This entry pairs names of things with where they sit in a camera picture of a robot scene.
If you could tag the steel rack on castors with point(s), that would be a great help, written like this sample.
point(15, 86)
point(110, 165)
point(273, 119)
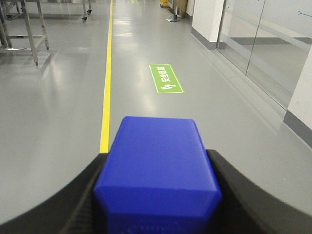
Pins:
point(84, 19)

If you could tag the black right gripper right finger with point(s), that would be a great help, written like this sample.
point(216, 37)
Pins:
point(256, 209)

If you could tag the yellow mop bucket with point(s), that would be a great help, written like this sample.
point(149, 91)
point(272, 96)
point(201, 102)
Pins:
point(165, 3)

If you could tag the brown cardboard panel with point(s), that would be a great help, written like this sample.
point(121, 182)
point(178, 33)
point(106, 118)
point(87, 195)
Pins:
point(181, 7)

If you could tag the blue plastic box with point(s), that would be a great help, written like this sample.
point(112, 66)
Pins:
point(158, 158)

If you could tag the bare steel table frame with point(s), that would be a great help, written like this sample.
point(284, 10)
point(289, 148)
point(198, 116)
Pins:
point(24, 37)

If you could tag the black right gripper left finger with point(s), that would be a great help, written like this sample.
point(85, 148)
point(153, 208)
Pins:
point(48, 214)

